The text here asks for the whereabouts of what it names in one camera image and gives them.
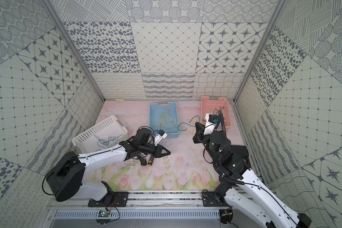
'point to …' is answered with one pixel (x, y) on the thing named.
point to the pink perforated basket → (213, 106)
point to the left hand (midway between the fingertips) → (172, 156)
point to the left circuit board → (103, 214)
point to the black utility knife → (143, 162)
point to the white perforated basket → (109, 133)
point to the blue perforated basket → (165, 117)
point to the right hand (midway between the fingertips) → (196, 124)
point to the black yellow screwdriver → (150, 160)
